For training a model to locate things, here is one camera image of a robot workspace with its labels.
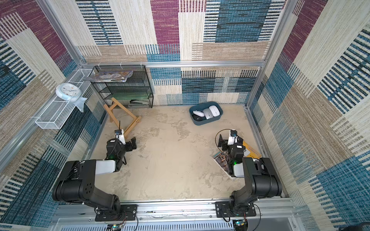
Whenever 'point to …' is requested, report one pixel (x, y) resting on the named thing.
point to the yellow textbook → (222, 159)
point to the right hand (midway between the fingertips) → (229, 133)
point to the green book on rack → (130, 95)
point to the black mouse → (196, 118)
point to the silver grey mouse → (207, 113)
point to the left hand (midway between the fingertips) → (127, 138)
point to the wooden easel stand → (112, 117)
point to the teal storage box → (202, 107)
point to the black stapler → (135, 101)
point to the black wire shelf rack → (138, 82)
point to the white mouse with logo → (199, 113)
